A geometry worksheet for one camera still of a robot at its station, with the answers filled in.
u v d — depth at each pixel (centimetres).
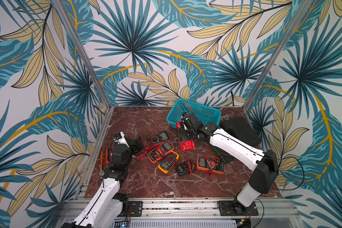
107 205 49
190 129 61
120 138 69
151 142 95
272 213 73
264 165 44
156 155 89
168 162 86
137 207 73
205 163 86
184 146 77
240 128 100
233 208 68
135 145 72
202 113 111
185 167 84
